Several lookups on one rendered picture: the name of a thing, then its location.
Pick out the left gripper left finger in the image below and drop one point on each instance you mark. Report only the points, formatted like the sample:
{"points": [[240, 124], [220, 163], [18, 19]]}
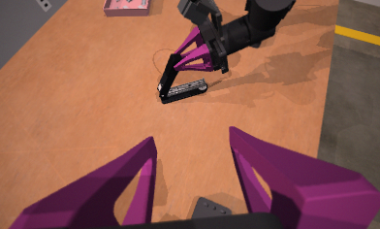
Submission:
{"points": [[89, 201]]}

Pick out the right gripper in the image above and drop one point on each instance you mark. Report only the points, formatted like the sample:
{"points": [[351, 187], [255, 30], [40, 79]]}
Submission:
{"points": [[211, 42]]}

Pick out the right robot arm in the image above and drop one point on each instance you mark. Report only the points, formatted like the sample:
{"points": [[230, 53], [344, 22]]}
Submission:
{"points": [[264, 15]]}

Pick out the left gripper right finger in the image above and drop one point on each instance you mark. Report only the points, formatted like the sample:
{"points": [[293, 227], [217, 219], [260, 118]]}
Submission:
{"points": [[306, 192]]}

